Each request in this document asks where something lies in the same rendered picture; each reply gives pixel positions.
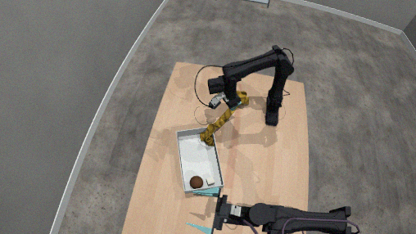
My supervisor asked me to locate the brown ball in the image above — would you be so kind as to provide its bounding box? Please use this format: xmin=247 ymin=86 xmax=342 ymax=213
xmin=190 ymin=176 xmax=203 ymax=189

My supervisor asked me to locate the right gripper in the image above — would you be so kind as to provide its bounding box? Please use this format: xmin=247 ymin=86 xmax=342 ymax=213
xmin=210 ymin=90 xmax=242 ymax=111

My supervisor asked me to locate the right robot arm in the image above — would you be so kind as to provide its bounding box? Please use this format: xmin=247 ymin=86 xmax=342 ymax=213
xmin=208 ymin=45 xmax=294 ymax=124

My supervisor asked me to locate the white rectangular tray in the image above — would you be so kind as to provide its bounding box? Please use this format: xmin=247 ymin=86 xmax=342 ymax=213
xmin=176 ymin=127 xmax=224 ymax=194

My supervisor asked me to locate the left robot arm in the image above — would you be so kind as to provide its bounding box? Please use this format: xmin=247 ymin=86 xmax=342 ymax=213
xmin=219 ymin=203 xmax=351 ymax=234

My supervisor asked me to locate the yellow striped necktie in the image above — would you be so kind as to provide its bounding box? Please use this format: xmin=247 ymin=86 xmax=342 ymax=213
xmin=200 ymin=91 xmax=249 ymax=146

